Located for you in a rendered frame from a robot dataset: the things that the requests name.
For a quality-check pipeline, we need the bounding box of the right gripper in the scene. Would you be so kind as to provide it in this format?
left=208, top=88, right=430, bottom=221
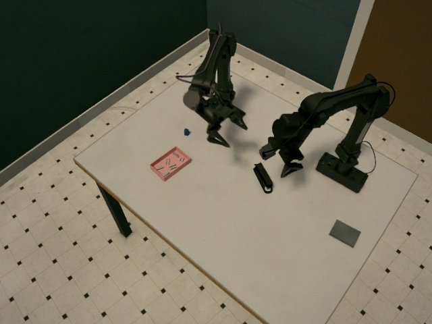
left=199, top=103, right=247, bottom=147

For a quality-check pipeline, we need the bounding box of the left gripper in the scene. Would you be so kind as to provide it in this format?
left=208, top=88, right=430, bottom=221
left=262, top=136, right=305, bottom=178

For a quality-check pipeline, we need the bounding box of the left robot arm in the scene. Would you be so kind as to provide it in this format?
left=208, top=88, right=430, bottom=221
left=272, top=74, right=390, bottom=187

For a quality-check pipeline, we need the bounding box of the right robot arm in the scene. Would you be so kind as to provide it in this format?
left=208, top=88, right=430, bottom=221
left=182, top=29, right=237, bottom=117

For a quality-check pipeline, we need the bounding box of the pink rectangular tray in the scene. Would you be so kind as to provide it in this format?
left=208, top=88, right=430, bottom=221
left=150, top=146, right=190, bottom=182

